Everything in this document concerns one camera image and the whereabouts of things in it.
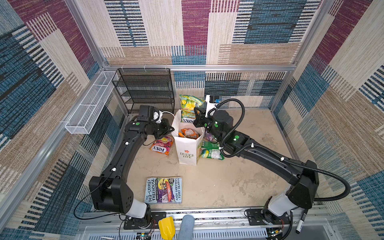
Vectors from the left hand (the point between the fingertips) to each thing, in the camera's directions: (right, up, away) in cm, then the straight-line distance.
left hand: (175, 126), depth 79 cm
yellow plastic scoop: (-3, -48, -8) cm, 48 cm away
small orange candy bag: (+7, -4, +13) cm, 15 cm away
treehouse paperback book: (-6, -34, +2) cm, 35 cm away
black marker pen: (+61, -45, -7) cm, 76 cm away
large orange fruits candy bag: (+3, -5, +3) cm, 6 cm away
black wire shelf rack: (-25, +28, +30) cm, 47 cm away
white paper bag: (+7, -12, -1) cm, 13 cm away
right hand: (+10, +7, -9) cm, 15 cm away
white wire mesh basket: (-42, +3, -8) cm, 43 cm away
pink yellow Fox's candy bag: (-10, -12, +18) cm, 24 cm away
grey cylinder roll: (+6, -47, -9) cm, 48 cm away
